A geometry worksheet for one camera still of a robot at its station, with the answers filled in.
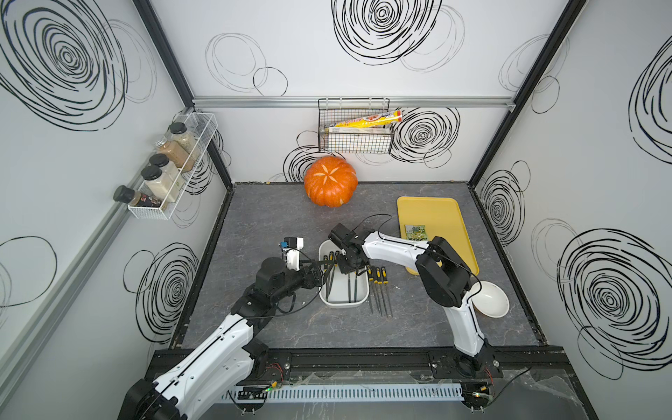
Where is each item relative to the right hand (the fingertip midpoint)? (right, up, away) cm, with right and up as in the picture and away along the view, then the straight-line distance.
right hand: (347, 266), depth 94 cm
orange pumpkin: (-7, +32, +10) cm, 34 cm away
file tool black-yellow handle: (+13, -4, -4) cm, 15 cm away
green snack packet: (+27, +11, +8) cm, 31 cm away
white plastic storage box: (-2, -7, -5) cm, 9 cm away
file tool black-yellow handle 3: (+3, -6, -5) cm, 8 cm away
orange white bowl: (+47, -9, -9) cm, 49 cm away
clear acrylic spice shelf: (-54, +51, +2) cm, 75 cm away
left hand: (-7, +5, -18) cm, 20 cm away
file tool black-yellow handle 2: (-5, +4, -22) cm, 23 cm away
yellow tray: (+41, +17, +14) cm, 47 cm away
